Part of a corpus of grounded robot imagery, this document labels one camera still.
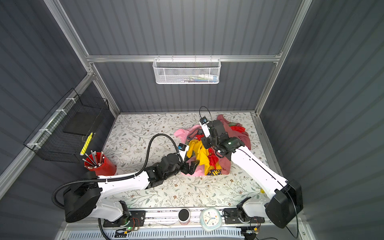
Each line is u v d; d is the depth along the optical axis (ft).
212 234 2.29
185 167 2.32
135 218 2.38
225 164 2.77
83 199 1.38
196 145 2.77
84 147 2.23
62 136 2.32
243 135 3.31
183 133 3.45
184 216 2.28
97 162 2.69
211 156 2.71
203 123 2.22
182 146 2.28
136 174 1.78
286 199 1.28
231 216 2.39
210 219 2.32
